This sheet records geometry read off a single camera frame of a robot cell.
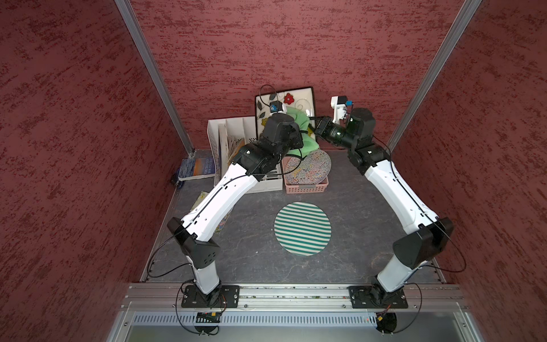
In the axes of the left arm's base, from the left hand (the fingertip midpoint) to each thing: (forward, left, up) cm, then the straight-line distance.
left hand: (293, 133), depth 68 cm
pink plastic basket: (+4, -7, -38) cm, 39 cm away
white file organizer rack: (+17, +29, -17) cm, 38 cm away
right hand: (+3, -4, +2) cm, 5 cm away
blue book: (+19, +50, -41) cm, 67 cm away
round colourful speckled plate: (+15, -10, -37) cm, 41 cm away
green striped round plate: (-15, -6, -41) cm, 44 cm away
